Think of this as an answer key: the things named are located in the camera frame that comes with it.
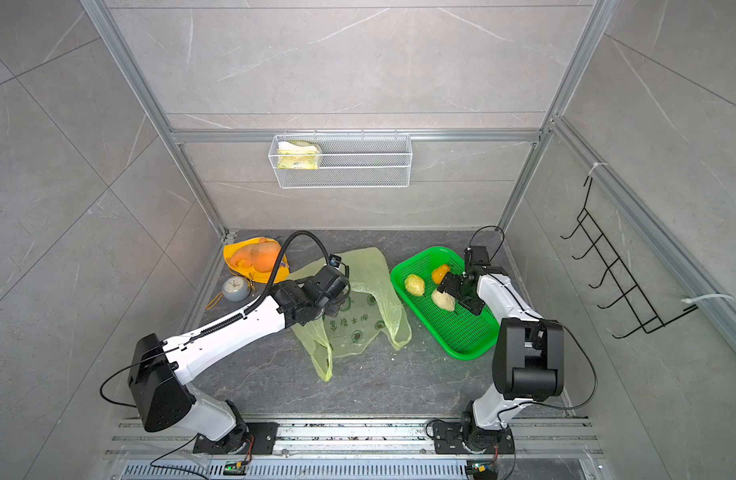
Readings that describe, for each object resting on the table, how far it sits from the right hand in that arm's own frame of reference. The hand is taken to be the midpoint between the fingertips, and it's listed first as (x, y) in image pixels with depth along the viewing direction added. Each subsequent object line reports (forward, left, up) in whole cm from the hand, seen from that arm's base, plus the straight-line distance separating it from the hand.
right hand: (455, 294), depth 92 cm
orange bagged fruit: (+16, +65, +2) cm, 66 cm away
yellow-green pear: (+5, +12, -3) cm, 13 cm away
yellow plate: (+12, +65, -5) cm, 66 cm away
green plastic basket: (-10, -2, -8) cm, 13 cm away
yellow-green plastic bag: (-3, +26, -7) cm, 27 cm away
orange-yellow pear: (+10, +3, -2) cm, 11 cm away
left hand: (-5, +37, +11) cm, 39 cm away
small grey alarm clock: (+5, +72, -3) cm, 72 cm away
